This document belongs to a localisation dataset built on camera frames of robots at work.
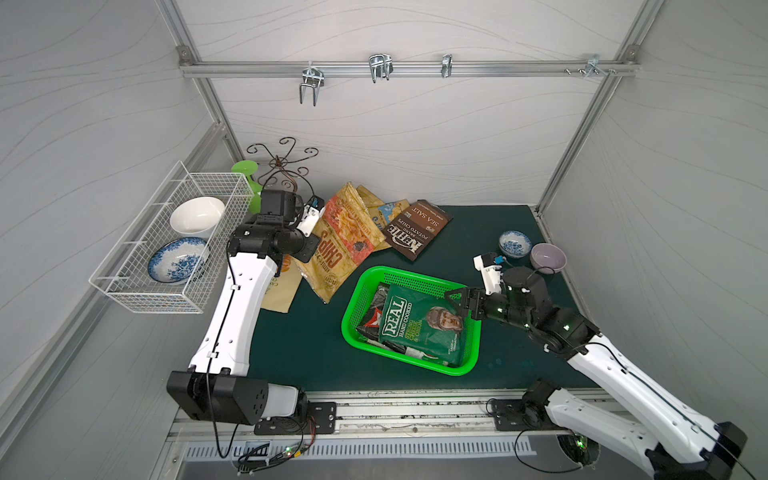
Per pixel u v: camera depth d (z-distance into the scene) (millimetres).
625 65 784
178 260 651
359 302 861
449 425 732
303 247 647
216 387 376
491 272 642
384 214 1158
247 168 861
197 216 712
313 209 652
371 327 866
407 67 778
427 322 860
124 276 572
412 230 1111
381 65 759
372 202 1216
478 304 614
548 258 1040
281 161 911
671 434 404
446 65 776
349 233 861
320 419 737
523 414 674
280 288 960
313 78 783
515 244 1076
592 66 765
